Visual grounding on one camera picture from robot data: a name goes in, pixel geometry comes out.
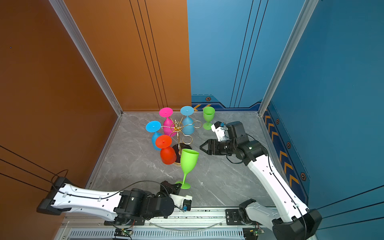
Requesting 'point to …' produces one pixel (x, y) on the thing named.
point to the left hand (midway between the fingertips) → (180, 183)
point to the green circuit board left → (123, 232)
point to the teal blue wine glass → (187, 124)
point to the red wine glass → (168, 155)
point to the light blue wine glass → (154, 126)
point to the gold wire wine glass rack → (184, 141)
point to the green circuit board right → (252, 233)
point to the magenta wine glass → (168, 125)
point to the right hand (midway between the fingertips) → (203, 148)
